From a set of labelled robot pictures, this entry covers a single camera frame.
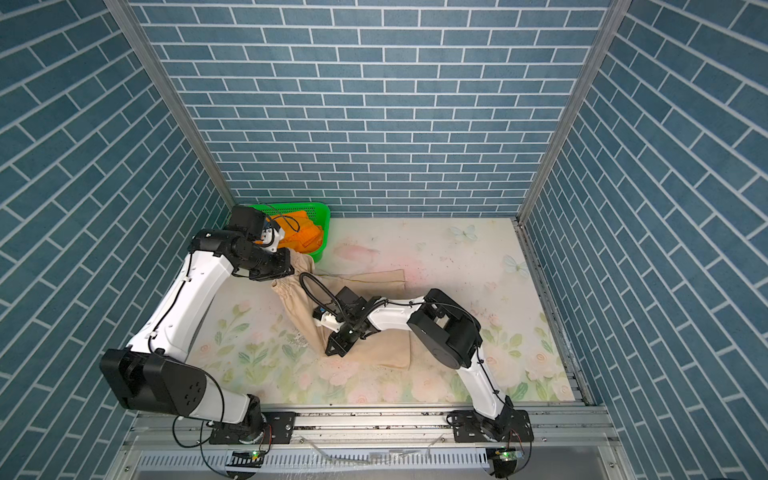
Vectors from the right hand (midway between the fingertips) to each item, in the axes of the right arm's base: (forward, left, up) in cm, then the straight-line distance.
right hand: (325, 350), depth 86 cm
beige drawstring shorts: (+9, +4, +18) cm, 21 cm away
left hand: (+13, +7, +22) cm, 26 cm away
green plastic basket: (+51, +14, +7) cm, 53 cm away
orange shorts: (+42, +19, +5) cm, 46 cm away
